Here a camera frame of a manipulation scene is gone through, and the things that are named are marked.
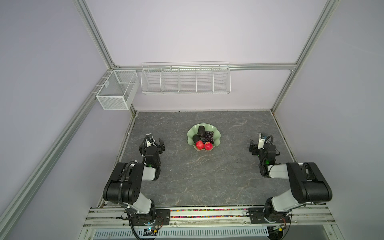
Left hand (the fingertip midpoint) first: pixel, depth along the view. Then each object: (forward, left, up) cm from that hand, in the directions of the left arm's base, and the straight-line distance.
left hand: (152, 141), depth 91 cm
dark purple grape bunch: (+5, -36, -4) cm, 36 cm away
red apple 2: (-5, -34, -2) cm, 35 cm away
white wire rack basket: (+35, -23, +21) cm, 46 cm away
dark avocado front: (+4, -27, -6) cm, 28 cm away
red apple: (-4, -29, -2) cm, 29 cm away
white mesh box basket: (+33, +24, +14) cm, 43 cm away
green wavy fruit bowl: (+10, -26, -5) cm, 29 cm away
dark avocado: (+8, -31, -3) cm, 32 cm away
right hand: (-4, -67, -2) cm, 67 cm away
